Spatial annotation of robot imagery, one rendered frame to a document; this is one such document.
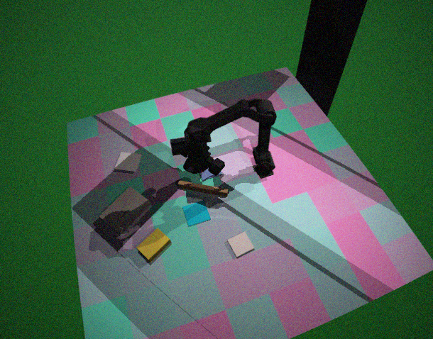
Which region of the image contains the yellow rectangular block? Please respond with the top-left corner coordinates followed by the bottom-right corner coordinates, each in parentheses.
top-left (137, 228), bottom-right (171, 262)

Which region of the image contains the beige square block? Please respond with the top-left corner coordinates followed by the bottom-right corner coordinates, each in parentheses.
top-left (227, 231), bottom-right (254, 257)

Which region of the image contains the beige flat rectangular block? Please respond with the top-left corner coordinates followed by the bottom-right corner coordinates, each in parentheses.
top-left (99, 187), bottom-right (150, 235)

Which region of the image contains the orange flat bar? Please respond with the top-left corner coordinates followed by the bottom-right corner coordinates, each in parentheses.
top-left (177, 180), bottom-right (228, 197)

